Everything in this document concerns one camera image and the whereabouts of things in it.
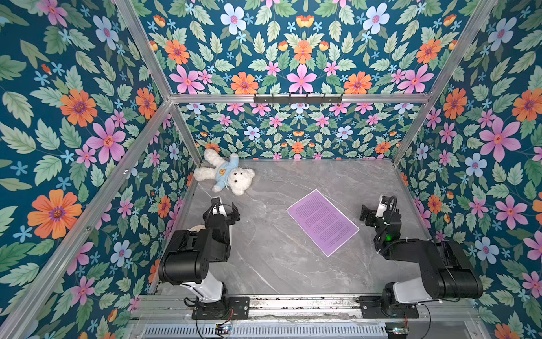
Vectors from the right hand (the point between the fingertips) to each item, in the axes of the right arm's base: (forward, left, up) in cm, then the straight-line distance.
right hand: (380, 205), depth 92 cm
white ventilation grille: (-46, +46, -9) cm, 66 cm away
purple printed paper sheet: (-4, +25, -8) cm, 26 cm away
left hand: (-2, +70, +2) cm, 70 cm away
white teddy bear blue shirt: (+17, +73, +2) cm, 75 cm away
